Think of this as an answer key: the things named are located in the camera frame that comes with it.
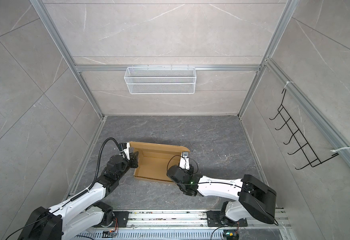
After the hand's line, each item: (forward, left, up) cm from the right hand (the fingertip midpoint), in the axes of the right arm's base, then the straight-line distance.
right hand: (180, 162), depth 85 cm
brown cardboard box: (+5, +16, -6) cm, 18 cm away
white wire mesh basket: (+51, +12, +21) cm, 57 cm away
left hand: (+6, +24, +5) cm, 25 cm away
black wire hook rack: (-13, -53, +24) cm, 60 cm away
